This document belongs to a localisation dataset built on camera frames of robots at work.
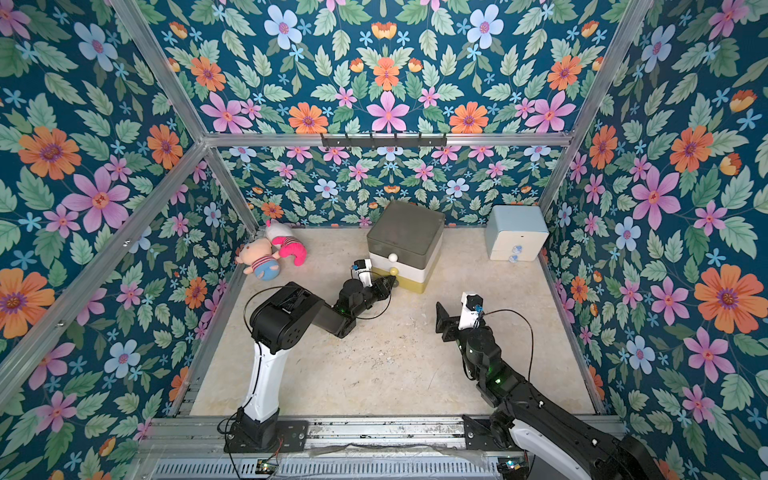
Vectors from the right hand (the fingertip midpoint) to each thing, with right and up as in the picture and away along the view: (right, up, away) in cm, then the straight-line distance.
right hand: (450, 302), depth 79 cm
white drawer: (-12, +8, +14) cm, 20 cm away
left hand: (-15, +6, +18) cm, 24 cm away
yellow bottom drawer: (-13, +4, +19) cm, 23 cm away
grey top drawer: (-9, +15, +8) cm, 19 cm away
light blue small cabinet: (+24, +20, +19) cm, 37 cm away
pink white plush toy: (-57, +19, +26) cm, 65 cm away
